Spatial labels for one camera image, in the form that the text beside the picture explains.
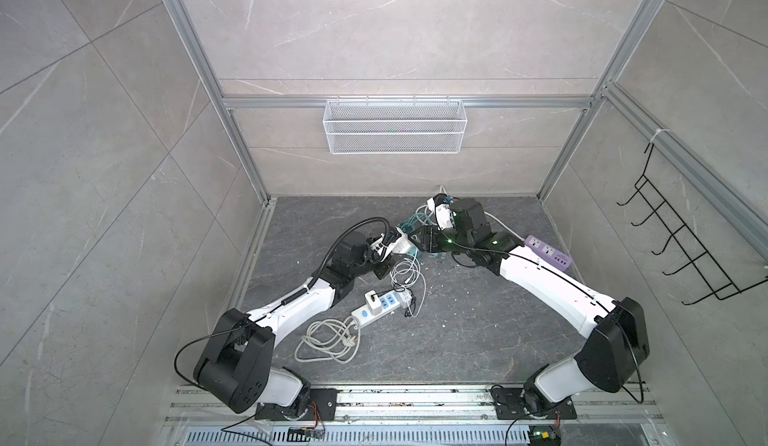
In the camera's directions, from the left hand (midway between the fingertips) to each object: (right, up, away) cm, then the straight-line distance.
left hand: (398, 240), depth 82 cm
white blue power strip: (-10, -22, +3) cm, 24 cm away
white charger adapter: (+2, -17, +2) cm, 17 cm away
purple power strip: (+52, -6, +18) cm, 56 cm away
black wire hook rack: (+65, -7, -23) cm, 69 cm away
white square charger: (-7, -18, 0) cm, 19 cm away
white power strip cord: (-20, -28, +1) cm, 34 cm away
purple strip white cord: (+41, +4, +28) cm, 50 cm away
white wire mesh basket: (-3, +38, +18) cm, 42 cm away
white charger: (0, 0, -11) cm, 11 cm away
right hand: (+4, +2, -3) cm, 6 cm away
